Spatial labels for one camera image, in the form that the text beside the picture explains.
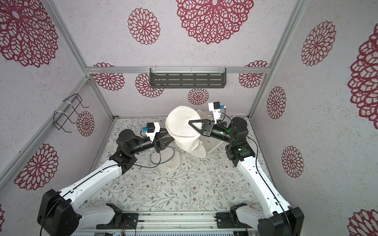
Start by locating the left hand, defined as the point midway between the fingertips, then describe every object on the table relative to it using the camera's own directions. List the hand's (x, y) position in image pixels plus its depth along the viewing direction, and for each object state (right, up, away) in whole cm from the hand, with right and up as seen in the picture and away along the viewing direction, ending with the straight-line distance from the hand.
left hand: (173, 133), depth 67 cm
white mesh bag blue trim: (-5, -15, +21) cm, 26 cm away
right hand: (+8, +4, -6) cm, 11 cm away
